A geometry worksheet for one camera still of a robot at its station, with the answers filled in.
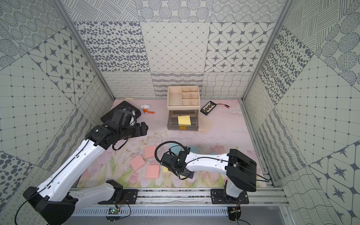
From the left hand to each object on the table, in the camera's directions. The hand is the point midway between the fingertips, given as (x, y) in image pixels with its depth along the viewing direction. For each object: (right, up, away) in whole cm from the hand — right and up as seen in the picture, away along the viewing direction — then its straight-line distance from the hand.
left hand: (145, 128), depth 73 cm
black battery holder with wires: (+42, +13, +42) cm, 61 cm away
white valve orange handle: (-11, +13, +40) cm, 43 cm away
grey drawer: (+14, +1, +12) cm, 18 cm away
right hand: (+18, -25, +7) cm, 32 cm away
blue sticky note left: (+17, -11, +2) cm, 20 cm away
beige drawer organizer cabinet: (+20, +12, +13) cm, 27 cm away
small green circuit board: (-16, -43, -1) cm, 46 cm away
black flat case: (-36, +6, +31) cm, 48 cm away
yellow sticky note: (+9, -26, +10) cm, 29 cm away
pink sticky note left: (-9, -23, +14) cm, 28 cm away
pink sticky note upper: (-2, -18, +19) cm, 26 cm away
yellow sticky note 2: (+21, +3, +13) cm, 25 cm away
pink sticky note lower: (+2, -27, +10) cm, 29 cm away
